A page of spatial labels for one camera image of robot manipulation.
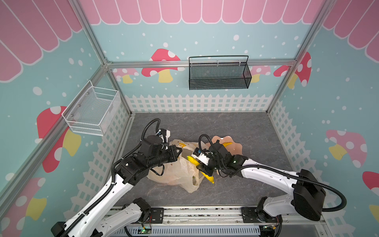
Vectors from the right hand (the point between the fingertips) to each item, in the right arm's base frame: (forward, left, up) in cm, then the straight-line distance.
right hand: (196, 164), depth 78 cm
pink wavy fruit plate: (+16, -26, -10) cm, 32 cm away
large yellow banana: (+18, -19, -9) cm, 28 cm away
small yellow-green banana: (-7, -6, 0) cm, 10 cm away
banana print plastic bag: (-8, +5, +10) cm, 14 cm away
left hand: (0, +7, +13) cm, 15 cm away
